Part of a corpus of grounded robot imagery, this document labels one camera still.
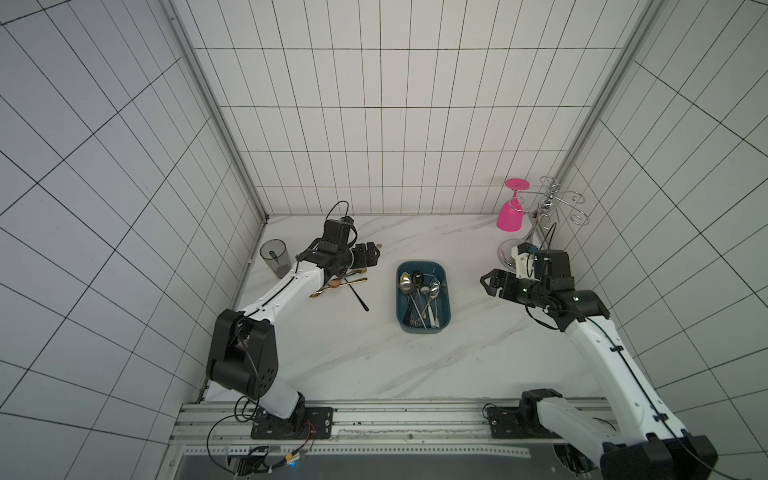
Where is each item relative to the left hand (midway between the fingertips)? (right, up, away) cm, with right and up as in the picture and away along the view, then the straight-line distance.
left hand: (364, 259), depth 88 cm
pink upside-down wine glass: (+48, +14, +10) cm, 51 cm away
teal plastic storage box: (+19, -13, +8) cm, 24 cm away
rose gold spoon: (-11, -9, +10) cm, 17 cm away
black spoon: (+17, -8, +10) cm, 21 cm away
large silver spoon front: (+14, -9, +10) cm, 19 cm away
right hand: (+33, -5, -10) cm, 34 cm away
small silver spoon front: (+20, -11, +9) cm, 25 cm away
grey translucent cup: (-28, +1, +2) cm, 28 cm away
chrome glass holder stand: (+55, +16, -2) cm, 58 cm away
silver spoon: (+22, -11, +8) cm, 26 cm away
